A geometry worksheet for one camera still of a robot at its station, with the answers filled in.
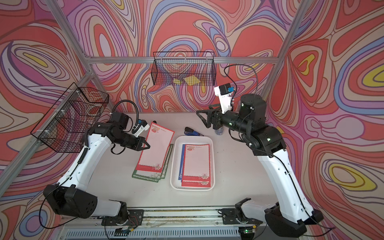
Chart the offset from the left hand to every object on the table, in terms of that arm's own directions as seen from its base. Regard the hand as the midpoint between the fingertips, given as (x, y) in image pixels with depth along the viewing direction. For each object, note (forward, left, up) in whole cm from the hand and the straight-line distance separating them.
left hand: (149, 146), depth 74 cm
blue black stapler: (+24, -19, -19) cm, 36 cm away
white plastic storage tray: (-11, -12, -22) cm, 28 cm away
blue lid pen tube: (+25, -41, -19) cm, 52 cm away
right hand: (0, -26, +23) cm, 35 cm away
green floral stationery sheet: (-7, +4, -22) cm, 23 cm away
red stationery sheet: (-4, -24, -22) cm, 33 cm away
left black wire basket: (+6, +41, +9) cm, 42 cm away
